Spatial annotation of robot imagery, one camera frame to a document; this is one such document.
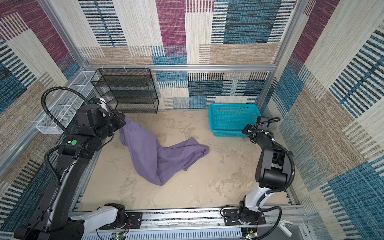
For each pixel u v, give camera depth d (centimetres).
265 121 75
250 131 75
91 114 47
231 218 73
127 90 110
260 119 74
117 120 58
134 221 73
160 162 91
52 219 37
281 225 70
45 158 40
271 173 48
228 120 114
